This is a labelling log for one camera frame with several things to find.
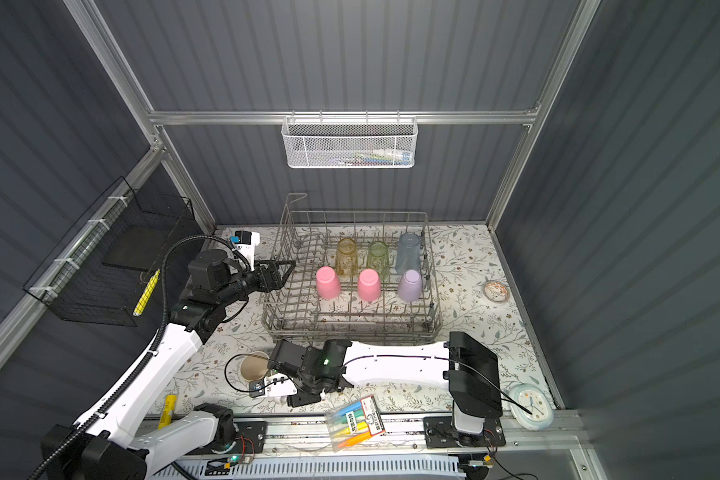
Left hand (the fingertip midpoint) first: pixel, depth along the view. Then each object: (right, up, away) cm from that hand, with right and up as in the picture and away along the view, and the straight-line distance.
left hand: (285, 262), depth 75 cm
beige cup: (-11, -30, +10) cm, 34 cm away
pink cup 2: (+21, -7, +14) cm, 26 cm away
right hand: (+2, -30, -3) cm, 30 cm away
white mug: (+4, -25, -14) cm, 29 cm away
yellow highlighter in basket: (-31, -7, -5) cm, 32 cm away
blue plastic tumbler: (+34, +2, +21) cm, 40 cm away
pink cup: (+9, -7, +14) cm, 18 cm away
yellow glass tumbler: (+14, +1, +19) cm, 24 cm away
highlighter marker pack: (+18, -40, -1) cm, 44 cm away
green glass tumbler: (+24, +1, +20) cm, 31 cm away
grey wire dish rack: (-2, -17, +19) cm, 25 cm away
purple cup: (+34, -8, +13) cm, 37 cm away
